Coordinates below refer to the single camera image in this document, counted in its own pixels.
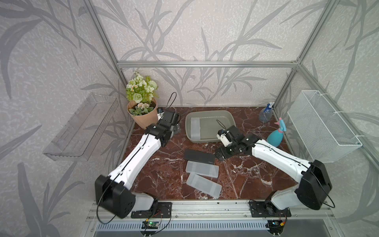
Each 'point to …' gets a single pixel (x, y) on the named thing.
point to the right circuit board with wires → (276, 226)
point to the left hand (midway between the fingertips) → (169, 126)
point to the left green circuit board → (150, 224)
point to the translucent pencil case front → (204, 184)
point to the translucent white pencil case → (195, 128)
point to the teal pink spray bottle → (275, 138)
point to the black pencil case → (200, 156)
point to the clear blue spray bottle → (266, 113)
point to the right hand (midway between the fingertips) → (221, 151)
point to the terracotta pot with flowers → (141, 93)
